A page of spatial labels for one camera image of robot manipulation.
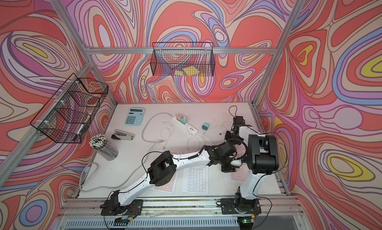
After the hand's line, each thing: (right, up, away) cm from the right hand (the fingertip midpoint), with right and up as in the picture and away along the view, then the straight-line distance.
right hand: (228, 143), depth 97 cm
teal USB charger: (-30, +16, +5) cm, 35 cm away
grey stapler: (-71, +5, 0) cm, 71 cm away
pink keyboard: (-37, -21, -17) cm, 46 cm away
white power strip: (-24, +9, +4) cm, 26 cm away
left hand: (+2, -11, -12) cm, 17 cm away
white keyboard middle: (-22, -17, -15) cm, 32 cm away
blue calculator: (-67, +18, +11) cm, 70 cm away
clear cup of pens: (-73, +3, -20) cm, 75 cm away
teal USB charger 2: (-15, +11, +7) cm, 20 cm away
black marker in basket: (-81, +10, -25) cm, 85 cm away
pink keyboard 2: (+4, -14, -13) cm, 20 cm away
